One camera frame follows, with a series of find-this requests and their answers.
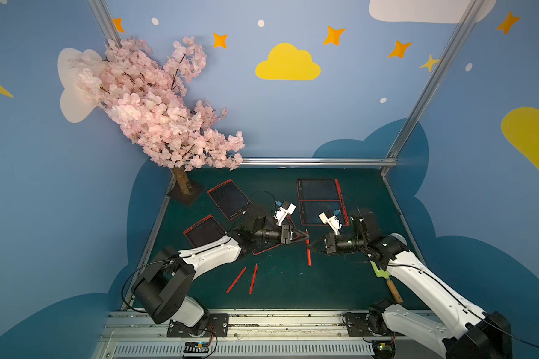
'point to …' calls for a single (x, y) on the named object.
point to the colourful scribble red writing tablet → (311, 209)
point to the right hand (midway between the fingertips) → (313, 244)
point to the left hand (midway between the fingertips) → (309, 235)
